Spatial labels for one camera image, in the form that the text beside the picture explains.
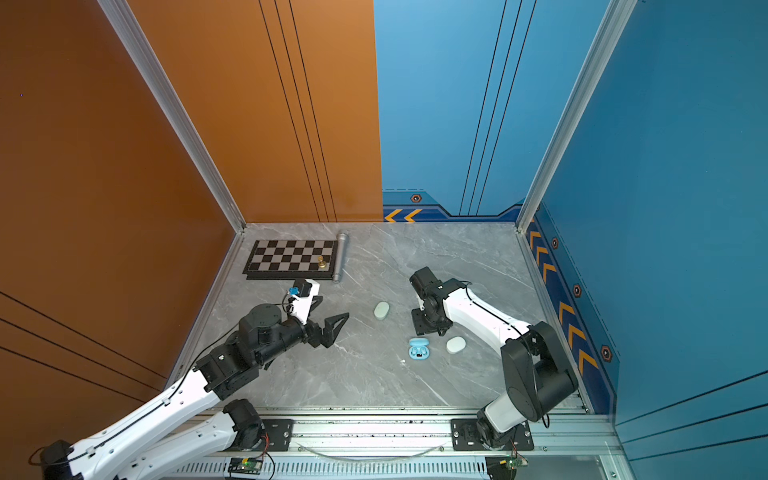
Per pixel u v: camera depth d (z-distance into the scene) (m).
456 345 0.86
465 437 0.72
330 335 0.63
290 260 1.05
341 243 1.11
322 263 1.02
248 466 0.72
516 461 0.69
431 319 0.72
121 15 0.69
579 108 0.85
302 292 0.59
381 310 0.94
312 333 0.62
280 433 0.74
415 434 0.76
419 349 0.87
